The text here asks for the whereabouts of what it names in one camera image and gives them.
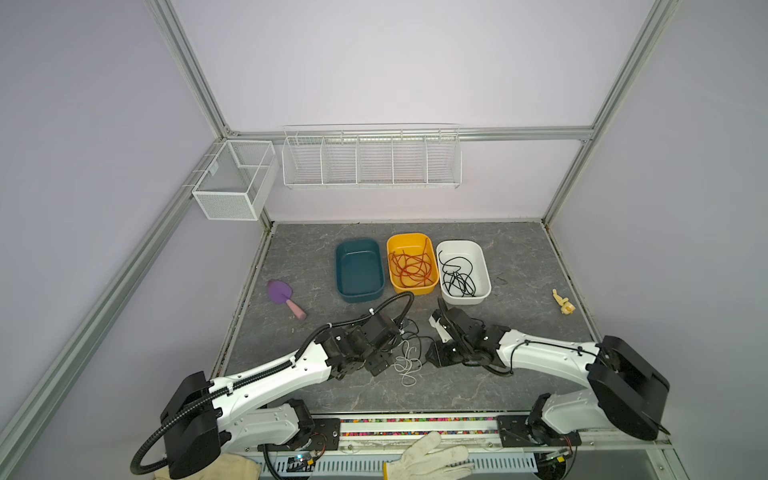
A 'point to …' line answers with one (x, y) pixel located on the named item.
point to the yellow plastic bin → (413, 243)
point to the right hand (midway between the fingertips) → (430, 358)
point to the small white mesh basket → (235, 184)
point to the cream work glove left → (232, 466)
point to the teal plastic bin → (360, 270)
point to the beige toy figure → (567, 307)
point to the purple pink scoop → (280, 292)
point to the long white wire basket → (402, 155)
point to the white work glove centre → (419, 463)
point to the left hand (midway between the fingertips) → (373, 341)
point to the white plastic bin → (474, 251)
